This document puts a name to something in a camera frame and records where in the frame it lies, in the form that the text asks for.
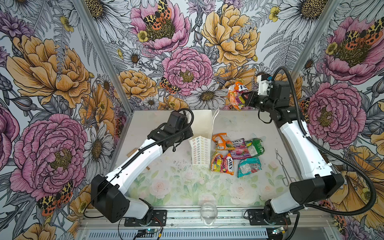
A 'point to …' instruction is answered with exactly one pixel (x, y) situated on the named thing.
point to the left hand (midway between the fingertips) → (190, 135)
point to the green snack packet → (255, 147)
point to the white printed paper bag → (200, 143)
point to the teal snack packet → (248, 166)
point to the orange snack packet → (223, 142)
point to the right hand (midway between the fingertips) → (241, 98)
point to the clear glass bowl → (209, 211)
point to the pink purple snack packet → (240, 150)
